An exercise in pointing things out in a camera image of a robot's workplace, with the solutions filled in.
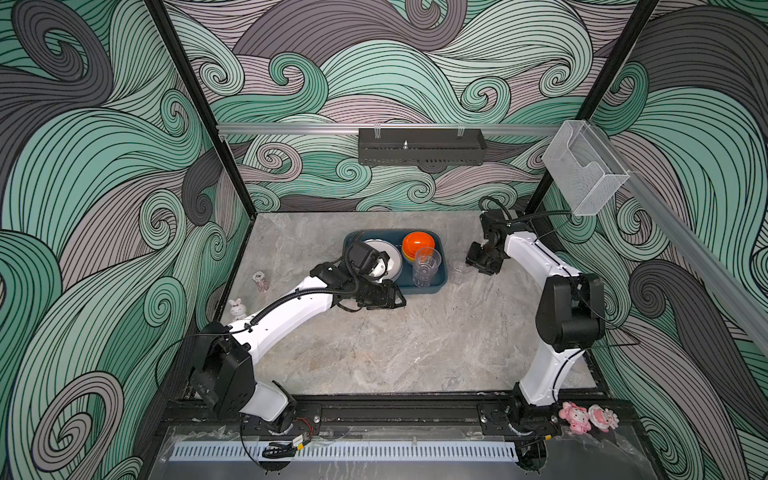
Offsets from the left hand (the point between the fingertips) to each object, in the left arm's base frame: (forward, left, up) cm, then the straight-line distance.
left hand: (402, 302), depth 76 cm
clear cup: (+24, -11, -9) cm, 27 cm away
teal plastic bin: (+14, -14, -13) cm, 24 cm away
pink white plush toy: (-23, -49, -13) cm, 56 cm away
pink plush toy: (-23, -43, -13) cm, 51 cm away
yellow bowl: (+24, -4, -12) cm, 27 cm away
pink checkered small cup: (+13, +44, -12) cm, 48 cm away
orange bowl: (+29, -7, -10) cm, 32 cm away
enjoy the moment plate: (+23, 0, -13) cm, 26 cm away
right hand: (+18, -24, -8) cm, 32 cm away
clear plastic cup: (+18, -9, -12) cm, 23 cm away
